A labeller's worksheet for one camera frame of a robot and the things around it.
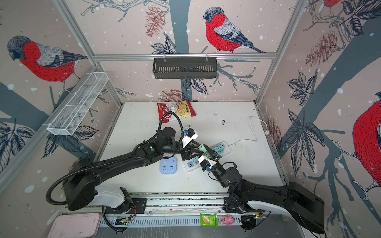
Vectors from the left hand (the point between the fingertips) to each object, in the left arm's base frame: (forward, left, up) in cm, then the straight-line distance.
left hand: (201, 150), depth 69 cm
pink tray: (-27, +58, -19) cm, 67 cm away
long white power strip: (0, +6, -21) cm, 21 cm away
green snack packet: (-25, -4, -21) cm, 33 cm away
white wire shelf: (+23, +66, +8) cm, 71 cm away
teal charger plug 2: (-4, +3, -2) cm, 5 cm away
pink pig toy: (-25, -12, -20) cm, 35 cm away
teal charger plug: (+9, -13, -16) cm, 23 cm away
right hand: (+2, -1, -1) cm, 3 cm away
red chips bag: (+44, +11, -19) cm, 49 cm away
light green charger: (+1, -1, 0) cm, 1 cm away
